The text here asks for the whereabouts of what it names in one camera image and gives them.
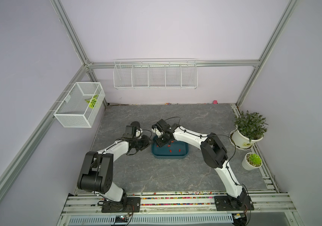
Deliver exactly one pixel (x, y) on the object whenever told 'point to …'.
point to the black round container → (135, 124)
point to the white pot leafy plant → (250, 127)
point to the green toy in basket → (92, 101)
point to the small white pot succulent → (251, 161)
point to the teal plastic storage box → (176, 149)
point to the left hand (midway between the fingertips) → (152, 143)
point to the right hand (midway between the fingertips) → (158, 141)
